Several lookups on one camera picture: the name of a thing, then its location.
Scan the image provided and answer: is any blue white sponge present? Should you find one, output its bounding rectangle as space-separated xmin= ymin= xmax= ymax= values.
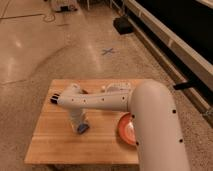
xmin=77 ymin=124 xmax=89 ymax=134

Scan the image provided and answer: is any black box on floor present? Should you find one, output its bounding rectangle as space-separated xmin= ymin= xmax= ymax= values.
xmin=113 ymin=17 xmax=133 ymax=35

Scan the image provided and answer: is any wooden table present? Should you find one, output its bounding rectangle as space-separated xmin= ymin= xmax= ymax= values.
xmin=24 ymin=79 xmax=138 ymax=165

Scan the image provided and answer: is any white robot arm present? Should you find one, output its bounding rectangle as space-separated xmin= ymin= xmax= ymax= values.
xmin=57 ymin=79 xmax=190 ymax=171

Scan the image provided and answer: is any orange bowl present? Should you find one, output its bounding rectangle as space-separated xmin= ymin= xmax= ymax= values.
xmin=117 ymin=113 xmax=136 ymax=146

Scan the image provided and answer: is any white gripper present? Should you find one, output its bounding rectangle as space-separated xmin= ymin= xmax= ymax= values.
xmin=69 ymin=109 xmax=89 ymax=132

